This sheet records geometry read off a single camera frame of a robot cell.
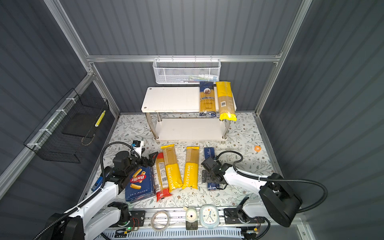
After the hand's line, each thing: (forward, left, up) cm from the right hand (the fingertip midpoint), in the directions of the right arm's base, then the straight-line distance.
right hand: (212, 178), depth 87 cm
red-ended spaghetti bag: (-7, +27, +4) cm, 28 cm away
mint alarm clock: (-20, +3, +3) cm, 20 cm away
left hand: (+11, +35, +14) cm, 39 cm away
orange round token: (+20, -32, 0) cm, 38 cm away
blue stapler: (-3, +64, +5) cm, 64 cm away
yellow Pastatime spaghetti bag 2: (+1, +12, +2) cm, 12 cm away
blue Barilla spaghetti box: (+15, +1, +4) cm, 16 cm away
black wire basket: (+10, +73, +31) cm, 80 cm away
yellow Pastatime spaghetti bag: (+2, +23, +3) cm, 23 cm away
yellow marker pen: (+22, +61, +30) cm, 71 cm away
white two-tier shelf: (+52, +28, +2) cm, 59 cm away
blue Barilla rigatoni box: (-6, +39, +8) cm, 40 cm away
